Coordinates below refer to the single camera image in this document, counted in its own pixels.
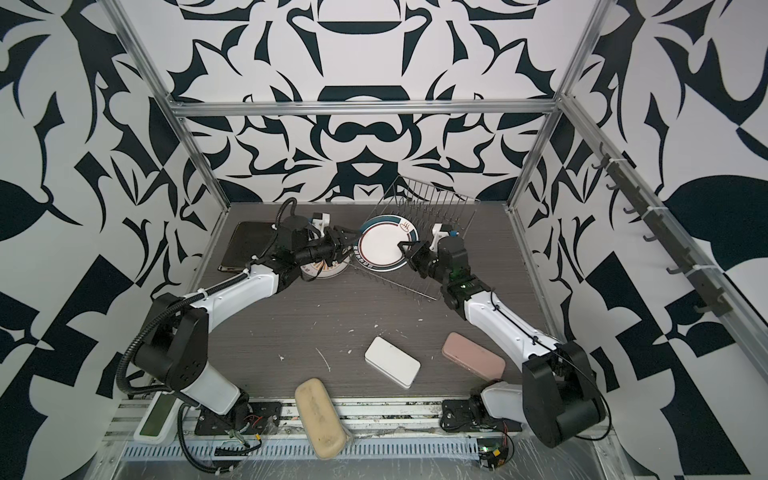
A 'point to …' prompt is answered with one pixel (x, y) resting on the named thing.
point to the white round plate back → (319, 270)
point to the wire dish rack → (408, 212)
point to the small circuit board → (493, 452)
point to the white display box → (159, 422)
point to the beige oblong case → (321, 419)
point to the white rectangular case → (393, 361)
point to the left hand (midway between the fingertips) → (364, 231)
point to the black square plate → (248, 242)
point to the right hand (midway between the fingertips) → (398, 242)
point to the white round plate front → (376, 246)
